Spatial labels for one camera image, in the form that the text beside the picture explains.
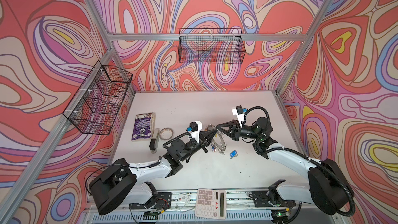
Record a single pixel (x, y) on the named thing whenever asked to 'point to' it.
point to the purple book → (144, 126)
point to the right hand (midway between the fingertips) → (218, 131)
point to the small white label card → (184, 197)
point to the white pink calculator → (211, 204)
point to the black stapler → (154, 141)
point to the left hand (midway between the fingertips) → (218, 132)
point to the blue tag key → (233, 153)
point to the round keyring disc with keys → (218, 143)
